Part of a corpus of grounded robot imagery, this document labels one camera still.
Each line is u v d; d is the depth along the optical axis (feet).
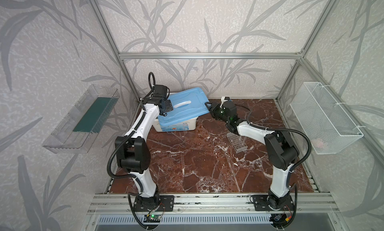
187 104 2.99
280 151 1.67
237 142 3.09
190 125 3.16
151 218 2.34
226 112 2.44
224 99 2.84
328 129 2.02
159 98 2.11
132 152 1.56
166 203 2.43
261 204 2.40
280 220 2.43
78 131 2.07
